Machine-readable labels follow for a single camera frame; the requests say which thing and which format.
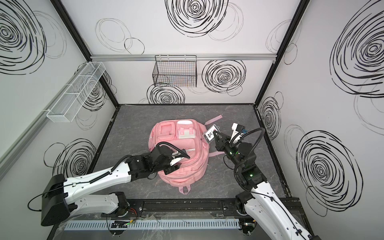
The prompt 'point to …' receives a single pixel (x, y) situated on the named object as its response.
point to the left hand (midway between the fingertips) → (179, 157)
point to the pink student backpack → (188, 136)
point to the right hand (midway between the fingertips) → (211, 134)
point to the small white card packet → (209, 134)
